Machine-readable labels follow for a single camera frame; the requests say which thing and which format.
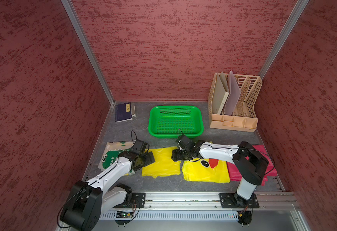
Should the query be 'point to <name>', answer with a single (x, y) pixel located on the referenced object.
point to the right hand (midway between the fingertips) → (177, 160)
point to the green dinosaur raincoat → (111, 152)
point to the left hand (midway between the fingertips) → (148, 164)
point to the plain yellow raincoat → (164, 165)
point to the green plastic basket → (169, 121)
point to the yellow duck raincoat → (205, 170)
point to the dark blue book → (123, 112)
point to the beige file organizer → (243, 117)
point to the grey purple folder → (235, 91)
